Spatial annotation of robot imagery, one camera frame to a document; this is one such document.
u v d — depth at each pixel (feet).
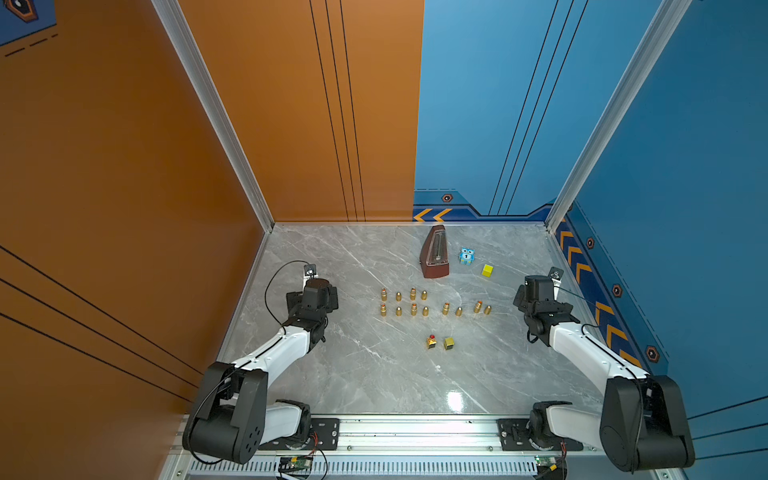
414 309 3.05
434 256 3.28
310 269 2.52
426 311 3.08
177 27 2.33
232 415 1.37
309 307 2.24
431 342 2.81
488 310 3.08
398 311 3.07
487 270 3.39
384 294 3.17
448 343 2.84
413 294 3.17
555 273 2.47
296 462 2.36
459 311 3.07
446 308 3.06
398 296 3.18
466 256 3.56
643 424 1.34
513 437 2.37
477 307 3.06
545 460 2.38
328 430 2.42
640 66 2.54
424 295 3.19
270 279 3.45
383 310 3.05
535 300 2.23
